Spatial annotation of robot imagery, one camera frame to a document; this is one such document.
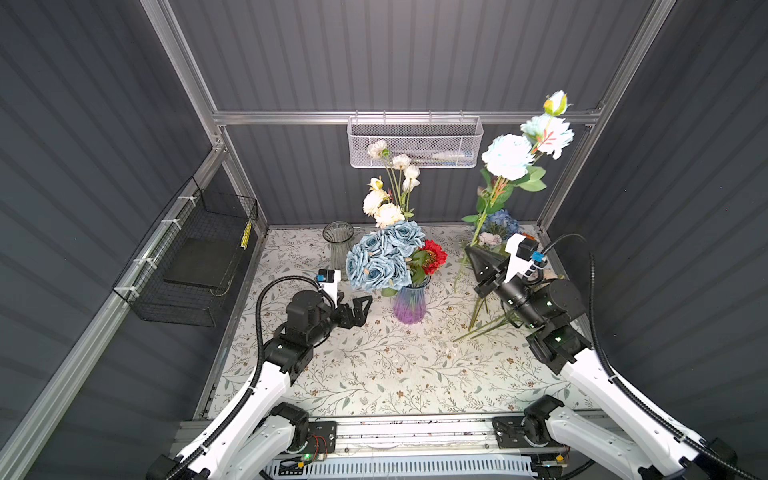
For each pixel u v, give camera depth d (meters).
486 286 0.57
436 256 0.75
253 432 0.48
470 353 0.87
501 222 1.08
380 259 0.63
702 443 0.40
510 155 0.46
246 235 0.83
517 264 0.53
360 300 0.69
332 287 0.68
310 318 0.58
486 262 0.58
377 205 0.74
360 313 0.68
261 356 0.54
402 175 0.79
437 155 0.91
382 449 0.72
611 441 0.52
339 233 0.94
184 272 0.71
